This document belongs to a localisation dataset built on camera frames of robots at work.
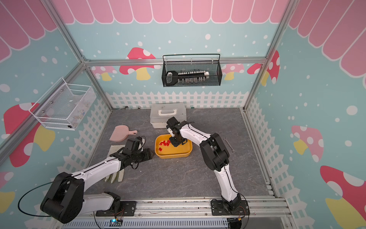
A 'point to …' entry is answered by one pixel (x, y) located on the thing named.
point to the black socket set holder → (173, 77)
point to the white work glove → (120, 174)
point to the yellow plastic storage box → (164, 149)
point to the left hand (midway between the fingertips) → (151, 156)
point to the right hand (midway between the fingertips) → (177, 141)
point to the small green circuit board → (115, 223)
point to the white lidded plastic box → (160, 113)
